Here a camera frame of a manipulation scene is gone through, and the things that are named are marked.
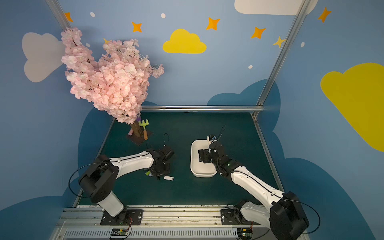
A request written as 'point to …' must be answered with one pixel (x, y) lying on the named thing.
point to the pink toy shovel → (130, 132)
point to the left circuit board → (119, 232)
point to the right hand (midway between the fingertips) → (207, 148)
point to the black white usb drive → (168, 178)
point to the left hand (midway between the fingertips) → (166, 171)
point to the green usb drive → (147, 173)
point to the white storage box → (198, 168)
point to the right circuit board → (244, 233)
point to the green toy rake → (144, 124)
